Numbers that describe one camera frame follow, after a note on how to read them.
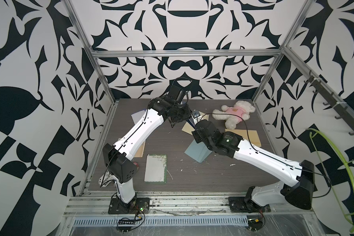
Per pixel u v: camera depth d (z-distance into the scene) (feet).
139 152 3.03
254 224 2.26
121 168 1.41
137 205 2.40
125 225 2.36
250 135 3.25
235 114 3.38
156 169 2.86
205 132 1.77
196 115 2.04
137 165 2.84
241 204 2.44
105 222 2.55
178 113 2.06
